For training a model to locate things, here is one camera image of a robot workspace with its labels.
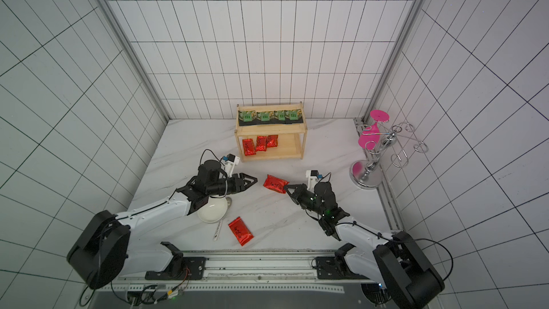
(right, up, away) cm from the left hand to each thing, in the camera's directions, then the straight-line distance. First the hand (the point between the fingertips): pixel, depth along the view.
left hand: (251, 184), depth 81 cm
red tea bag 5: (-3, -18, -2) cm, 18 cm away
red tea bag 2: (-4, +14, +22) cm, 26 cm away
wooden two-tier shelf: (+17, +19, +29) cm, 38 cm away
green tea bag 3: (+11, +29, +13) cm, 33 cm away
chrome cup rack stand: (+52, +2, +14) cm, 53 cm away
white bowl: (-14, -10, 0) cm, 18 cm away
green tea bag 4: (+18, +28, +11) cm, 35 cm away
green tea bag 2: (+5, +28, +11) cm, 30 cm away
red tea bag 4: (+8, +16, +23) cm, 29 cm away
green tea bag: (-3, +28, +11) cm, 30 cm away
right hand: (+10, -1, -1) cm, 11 cm away
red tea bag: (+10, 0, 0) cm, 10 cm away
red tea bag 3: (+3, +15, +22) cm, 27 cm away
